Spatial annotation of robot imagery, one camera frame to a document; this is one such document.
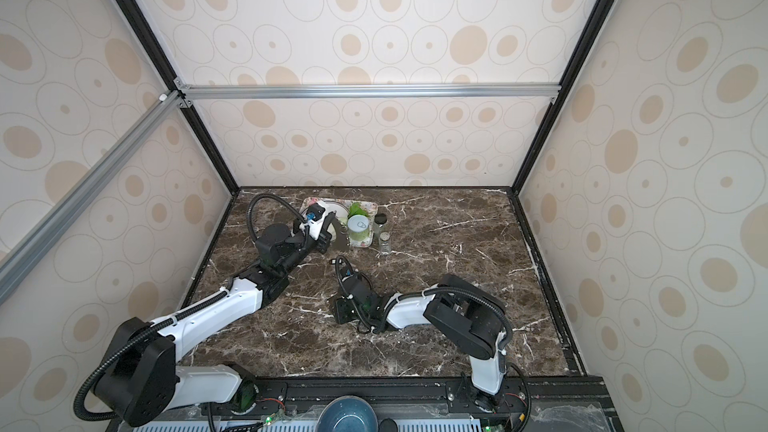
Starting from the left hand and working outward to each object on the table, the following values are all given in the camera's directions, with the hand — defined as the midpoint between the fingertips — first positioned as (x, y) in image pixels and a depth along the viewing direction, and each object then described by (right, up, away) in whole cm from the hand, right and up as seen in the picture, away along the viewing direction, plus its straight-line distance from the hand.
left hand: (339, 210), depth 77 cm
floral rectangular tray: (+6, +1, +36) cm, 37 cm away
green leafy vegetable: (+1, +1, +26) cm, 26 cm away
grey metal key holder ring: (0, -8, +6) cm, 10 cm away
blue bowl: (+3, -49, -6) cm, 49 cm away
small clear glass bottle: (+11, -11, +20) cm, 26 cm away
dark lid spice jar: (+10, -3, +22) cm, 24 cm away
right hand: (-3, -29, +11) cm, 31 cm away
